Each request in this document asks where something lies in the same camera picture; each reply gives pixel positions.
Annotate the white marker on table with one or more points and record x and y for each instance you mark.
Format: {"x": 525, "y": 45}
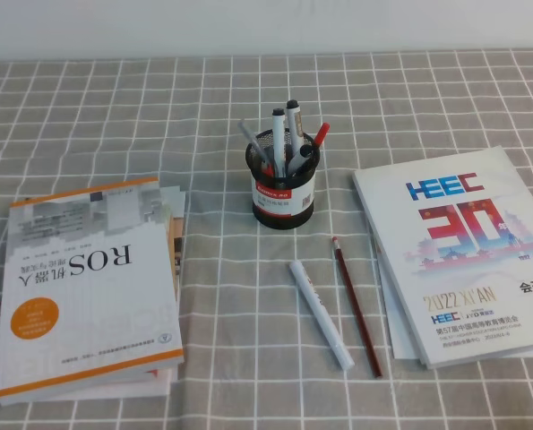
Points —
{"x": 321, "y": 315}

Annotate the white orange ROS book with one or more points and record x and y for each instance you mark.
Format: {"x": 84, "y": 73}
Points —
{"x": 88, "y": 291}

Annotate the dark red pencil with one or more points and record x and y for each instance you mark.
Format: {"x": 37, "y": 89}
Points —
{"x": 357, "y": 312}

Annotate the white marker black cap left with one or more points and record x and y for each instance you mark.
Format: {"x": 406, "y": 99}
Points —
{"x": 278, "y": 136}

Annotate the black mesh pen holder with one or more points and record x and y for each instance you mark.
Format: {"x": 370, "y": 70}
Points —
{"x": 282, "y": 203}

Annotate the white HEEC magazine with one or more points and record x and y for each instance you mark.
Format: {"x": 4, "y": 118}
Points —
{"x": 467, "y": 311}

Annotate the grey capped pen in holder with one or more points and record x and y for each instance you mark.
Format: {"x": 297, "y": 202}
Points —
{"x": 258, "y": 148}

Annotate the white marker black cap right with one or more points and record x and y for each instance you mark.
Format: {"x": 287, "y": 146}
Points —
{"x": 293, "y": 114}

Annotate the bottom white booklet left stack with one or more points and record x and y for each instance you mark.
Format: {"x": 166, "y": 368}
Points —
{"x": 159, "y": 385}

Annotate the grey checked tablecloth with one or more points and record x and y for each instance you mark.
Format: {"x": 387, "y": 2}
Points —
{"x": 255, "y": 357}

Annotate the white marker black cap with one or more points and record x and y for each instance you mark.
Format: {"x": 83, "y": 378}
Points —
{"x": 293, "y": 114}
{"x": 278, "y": 136}

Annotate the red capped pen in holder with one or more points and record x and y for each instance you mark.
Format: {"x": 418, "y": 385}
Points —
{"x": 320, "y": 136}

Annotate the black pen in holder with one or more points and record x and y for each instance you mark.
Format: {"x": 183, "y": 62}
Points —
{"x": 299, "y": 159}

